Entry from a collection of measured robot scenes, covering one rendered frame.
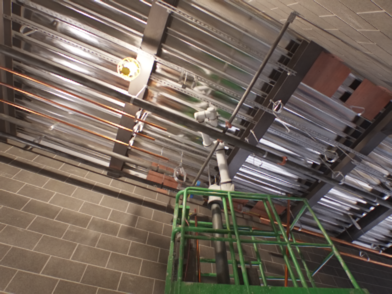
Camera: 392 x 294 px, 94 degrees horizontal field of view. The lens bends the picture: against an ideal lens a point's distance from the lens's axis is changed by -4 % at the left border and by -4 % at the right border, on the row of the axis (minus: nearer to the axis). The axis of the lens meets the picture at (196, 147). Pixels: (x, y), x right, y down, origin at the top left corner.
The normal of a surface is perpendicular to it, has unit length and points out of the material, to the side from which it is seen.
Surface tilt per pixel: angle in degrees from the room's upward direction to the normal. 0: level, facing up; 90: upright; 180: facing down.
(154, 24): 180
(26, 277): 90
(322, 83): 180
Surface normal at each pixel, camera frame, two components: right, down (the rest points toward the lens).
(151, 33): 0.00, 0.53
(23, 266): 0.41, -0.78
